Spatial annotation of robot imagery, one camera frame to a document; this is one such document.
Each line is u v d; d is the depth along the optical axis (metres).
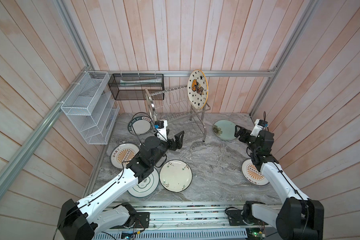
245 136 0.73
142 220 0.73
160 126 0.58
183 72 0.97
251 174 0.88
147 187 0.84
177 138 0.62
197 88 0.84
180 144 0.63
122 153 0.98
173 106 1.14
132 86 1.04
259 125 0.70
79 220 0.38
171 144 0.62
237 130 0.77
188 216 0.76
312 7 0.69
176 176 0.87
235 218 0.74
